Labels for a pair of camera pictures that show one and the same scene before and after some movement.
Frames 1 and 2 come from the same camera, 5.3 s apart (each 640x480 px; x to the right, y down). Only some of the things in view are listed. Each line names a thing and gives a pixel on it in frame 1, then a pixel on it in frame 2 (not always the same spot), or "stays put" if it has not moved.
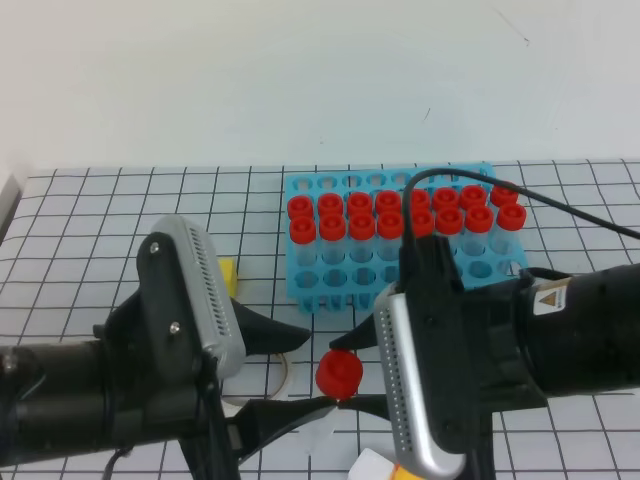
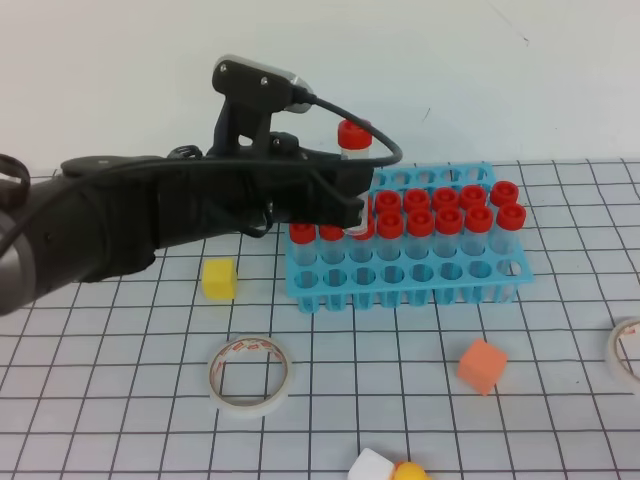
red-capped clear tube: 339,373 to 355,143
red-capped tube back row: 472,196 stays put
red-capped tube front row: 303,233 stays put
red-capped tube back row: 503,195 stays put
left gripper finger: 262,418 to 343,211
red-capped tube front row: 423,223 stays put
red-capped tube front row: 479,222 stays put
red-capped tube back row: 446,197 stays put
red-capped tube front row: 332,231 stays put
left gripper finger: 264,335 to 351,177
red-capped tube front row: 390,228 stays put
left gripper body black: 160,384 to 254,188
